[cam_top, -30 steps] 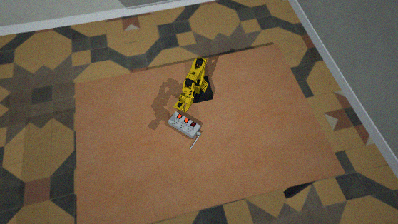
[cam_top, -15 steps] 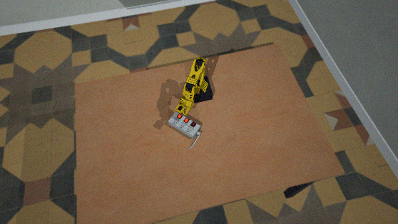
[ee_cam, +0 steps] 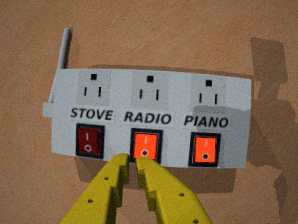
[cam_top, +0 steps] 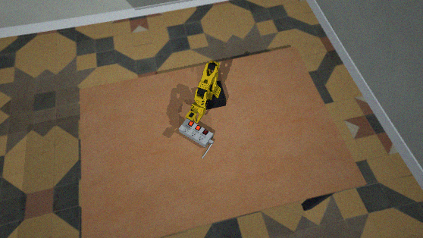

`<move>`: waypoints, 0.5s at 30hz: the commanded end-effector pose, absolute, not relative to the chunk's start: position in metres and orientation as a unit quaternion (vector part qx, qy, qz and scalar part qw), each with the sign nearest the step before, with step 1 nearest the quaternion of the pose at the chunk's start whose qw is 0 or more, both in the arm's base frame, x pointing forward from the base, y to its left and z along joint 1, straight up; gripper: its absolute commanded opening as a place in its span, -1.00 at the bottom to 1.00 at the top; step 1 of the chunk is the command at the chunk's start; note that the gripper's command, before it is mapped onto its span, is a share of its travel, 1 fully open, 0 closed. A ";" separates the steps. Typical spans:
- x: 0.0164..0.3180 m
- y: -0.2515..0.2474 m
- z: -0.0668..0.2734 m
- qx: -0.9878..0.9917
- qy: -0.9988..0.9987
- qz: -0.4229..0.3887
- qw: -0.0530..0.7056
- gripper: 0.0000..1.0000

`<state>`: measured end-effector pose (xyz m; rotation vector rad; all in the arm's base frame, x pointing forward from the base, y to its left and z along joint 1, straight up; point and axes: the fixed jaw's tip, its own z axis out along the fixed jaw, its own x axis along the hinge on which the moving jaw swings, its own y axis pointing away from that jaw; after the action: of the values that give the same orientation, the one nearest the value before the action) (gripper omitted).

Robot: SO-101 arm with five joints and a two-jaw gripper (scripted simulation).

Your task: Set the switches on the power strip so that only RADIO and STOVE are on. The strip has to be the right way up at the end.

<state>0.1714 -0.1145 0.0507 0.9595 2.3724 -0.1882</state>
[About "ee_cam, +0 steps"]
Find grey power strip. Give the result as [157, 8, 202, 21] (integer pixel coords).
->
[42, 28, 251, 168]

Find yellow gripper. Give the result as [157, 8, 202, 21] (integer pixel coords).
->
[59, 153, 213, 224]

